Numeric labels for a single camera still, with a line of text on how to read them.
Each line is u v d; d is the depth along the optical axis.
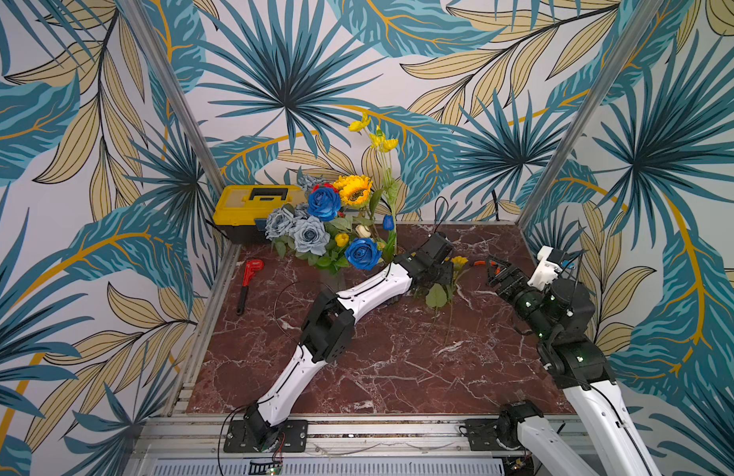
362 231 0.79
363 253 0.54
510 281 0.58
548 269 0.58
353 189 0.69
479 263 1.13
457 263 0.96
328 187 0.70
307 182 0.75
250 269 1.03
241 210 1.00
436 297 0.95
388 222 0.80
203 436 0.75
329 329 0.56
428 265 0.71
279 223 0.72
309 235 0.69
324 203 0.62
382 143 0.75
